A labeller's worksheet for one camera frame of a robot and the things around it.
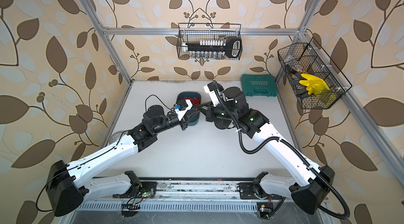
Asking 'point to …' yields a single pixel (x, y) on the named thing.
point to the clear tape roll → (116, 136)
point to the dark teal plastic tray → (180, 96)
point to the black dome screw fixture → (222, 123)
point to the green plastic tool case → (258, 84)
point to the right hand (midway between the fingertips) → (197, 107)
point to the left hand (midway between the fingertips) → (195, 106)
